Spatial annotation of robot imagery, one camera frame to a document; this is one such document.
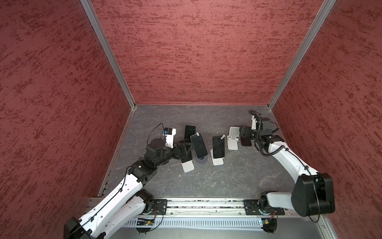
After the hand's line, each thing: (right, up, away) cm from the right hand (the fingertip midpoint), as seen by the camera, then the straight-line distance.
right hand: (245, 132), depth 88 cm
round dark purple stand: (-26, -18, +2) cm, 32 cm away
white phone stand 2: (-6, -6, +7) cm, 11 cm away
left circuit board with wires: (-56, -45, -16) cm, 73 cm away
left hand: (-35, -6, -15) cm, 38 cm away
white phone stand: (-17, -18, +1) cm, 25 cm away
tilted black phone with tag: (-28, -7, -5) cm, 29 cm away
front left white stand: (-35, -20, -1) cm, 41 cm away
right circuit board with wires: (+6, -44, -17) cm, 48 cm away
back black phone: (-34, +1, +5) cm, 35 cm away
